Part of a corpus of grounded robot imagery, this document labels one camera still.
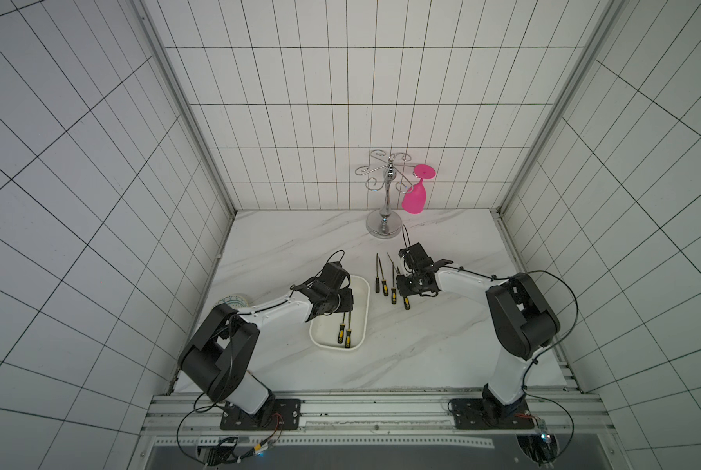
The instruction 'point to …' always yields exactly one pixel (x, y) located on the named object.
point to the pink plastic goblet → (414, 199)
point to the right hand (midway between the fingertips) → (393, 285)
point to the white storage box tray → (323, 330)
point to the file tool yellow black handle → (377, 280)
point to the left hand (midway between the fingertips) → (345, 305)
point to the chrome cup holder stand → (385, 222)
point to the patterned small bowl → (234, 301)
